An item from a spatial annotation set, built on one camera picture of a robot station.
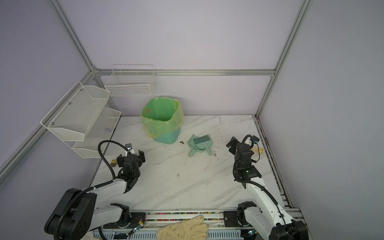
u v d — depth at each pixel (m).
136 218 0.73
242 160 0.60
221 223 0.74
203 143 1.02
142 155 0.83
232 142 0.74
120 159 0.76
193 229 0.71
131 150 0.76
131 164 0.68
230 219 0.73
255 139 0.67
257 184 0.52
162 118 0.96
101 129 0.94
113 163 0.93
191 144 1.02
